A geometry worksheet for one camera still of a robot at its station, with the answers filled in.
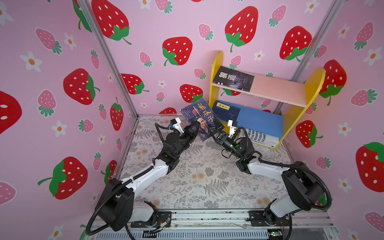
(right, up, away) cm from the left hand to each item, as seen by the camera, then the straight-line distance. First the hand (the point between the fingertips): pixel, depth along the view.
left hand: (201, 123), depth 72 cm
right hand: (+3, -4, 0) cm, 5 cm away
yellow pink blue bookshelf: (+56, +16, +47) cm, 74 cm away
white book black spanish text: (+40, -9, +25) cm, 48 cm away
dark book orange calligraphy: (-2, +7, +5) cm, 9 cm away
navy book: (+18, +9, +29) cm, 35 cm away
